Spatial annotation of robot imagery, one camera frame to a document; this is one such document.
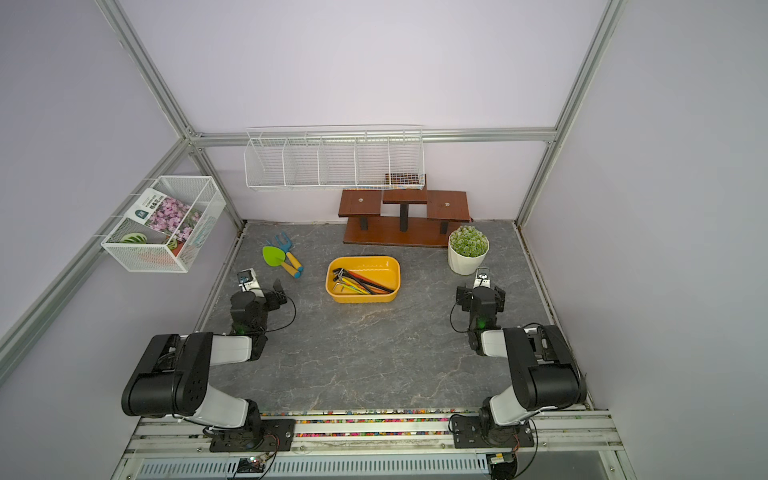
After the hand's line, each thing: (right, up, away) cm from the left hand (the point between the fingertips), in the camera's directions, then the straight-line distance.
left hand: (265, 283), depth 92 cm
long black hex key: (+29, 0, +10) cm, 30 cm away
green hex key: (+24, -2, +9) cm, 26 cm away
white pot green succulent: (+64, +11, +5) cm, 65 cm away
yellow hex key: (+27, -2, +8) cm, 28 cm away
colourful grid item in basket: (+43, +34, +7) cm, 56 cm away
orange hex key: (+31, -3, +8) cm, 32 cm away
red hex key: (+30, 0, +11) cm, 32 cm away
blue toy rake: (-2, +12, +23) cm, 27 cm away
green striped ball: (-22, +13, -21) cm, 33 cm away
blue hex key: (+26, -2, +8) cm, 27 cm away
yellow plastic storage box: (+37, +3, +13) cm, 39 cm away
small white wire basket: (-16, +9, -19) cm, 27 cm away
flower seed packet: (-18, +20, -17) cm, 31 cm away
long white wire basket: (+20, +41, +7) cm, 47 cm away
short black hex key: (+21, +1, +10) cm, 23 cm away
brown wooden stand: (+43, +23, +20) cm, 52 cm away
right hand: (+68, 0, +2) cm, 68 cm away
